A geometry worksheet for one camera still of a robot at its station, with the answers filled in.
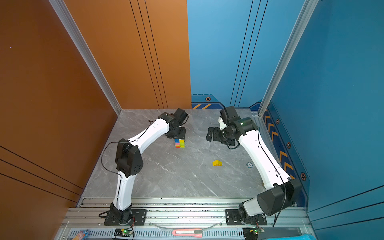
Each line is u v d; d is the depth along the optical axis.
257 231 0.70
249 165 0.91
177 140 0.96
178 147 0.98
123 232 0.71
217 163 0.91
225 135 0.61
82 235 0.67
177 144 0.97
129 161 0.53
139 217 0.73
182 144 0.97
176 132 0.78
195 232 0.69
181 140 0.96
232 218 0.72
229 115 0.57
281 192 0.38
